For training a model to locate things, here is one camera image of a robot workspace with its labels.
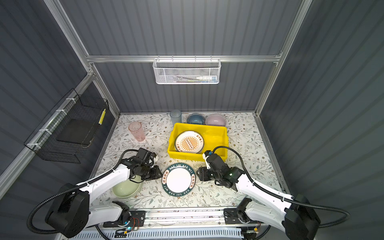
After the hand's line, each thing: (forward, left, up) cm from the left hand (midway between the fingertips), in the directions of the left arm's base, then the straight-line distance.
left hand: (161, 175), depth 85 cm
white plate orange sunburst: (+22, -17, 0) cm, 28 cm away
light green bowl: (-6, +18, -1) cm, 19 cm away
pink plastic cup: (+29, +17, +9) cm, 35 cm away
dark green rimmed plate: (-2, -10, -3) cm, 10 cm away
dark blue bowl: (+43, -23, +2) cm, 48 cm away
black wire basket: (+18, +43, +26) cm, 53 cm away
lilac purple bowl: (+41, -37, +1) cm, 56 cm away
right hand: (-2, -23, +5) cm, 23 cm away
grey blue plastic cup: (+40, -8, +7) cm, 42 cm away
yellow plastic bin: (+27, -35, -2) cm, 44 cm away
